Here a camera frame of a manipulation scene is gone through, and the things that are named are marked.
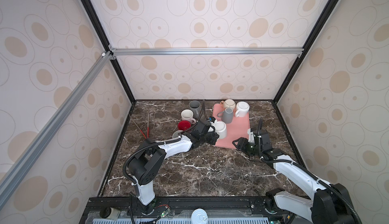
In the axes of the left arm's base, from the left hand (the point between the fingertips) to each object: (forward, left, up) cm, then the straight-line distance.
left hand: (222, 134), depth 86 cm
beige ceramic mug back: (+28, -7, -4) cm, 29 cm away
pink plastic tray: (+14, -14, -15) cm, 25 cm away
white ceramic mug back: (+23, -17, -5) cm, 29 cm away
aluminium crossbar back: (+116, -47, -15) cm, 126 cm away
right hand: (-4, -7, -3) cm, 9 cm away
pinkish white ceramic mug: (+19, +21, -7) cm, 29 cm away
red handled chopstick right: (+12, +48, -11) cm, 51 cm away
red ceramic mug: (+10, +23, -5) cm, 26 cm away
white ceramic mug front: (+3, +1, +1) cm, 3 cm away
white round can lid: (-39, +13, -5) cm, 41 cm away
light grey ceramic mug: (+17, -5, -5) cm, 19 cm away
